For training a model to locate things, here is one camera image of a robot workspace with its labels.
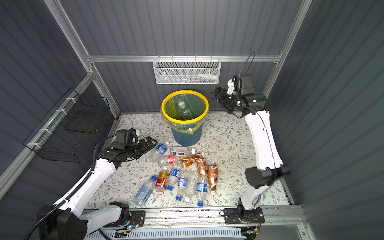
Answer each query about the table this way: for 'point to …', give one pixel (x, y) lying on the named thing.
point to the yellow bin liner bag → (184, 109)
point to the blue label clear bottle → (160, 150)
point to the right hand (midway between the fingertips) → (215, 101)
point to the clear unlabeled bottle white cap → (192, 177)
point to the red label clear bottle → (172, 160)
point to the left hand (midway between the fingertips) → (152, 145)
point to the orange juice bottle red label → (162, 180)
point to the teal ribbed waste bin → (187, 139)
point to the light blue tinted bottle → (145, 191)
